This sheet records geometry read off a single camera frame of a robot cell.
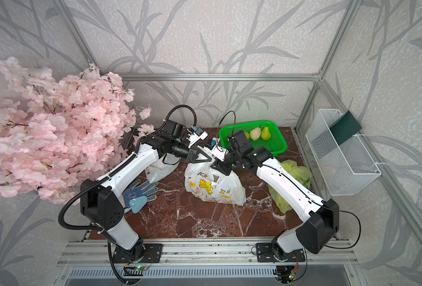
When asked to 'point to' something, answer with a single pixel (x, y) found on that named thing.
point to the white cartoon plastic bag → (210, 184)
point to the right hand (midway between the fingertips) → (214, 160)
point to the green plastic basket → (276, 144)
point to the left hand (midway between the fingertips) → (208, 159)
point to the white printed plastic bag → (161, 167)
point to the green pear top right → (265, 134)
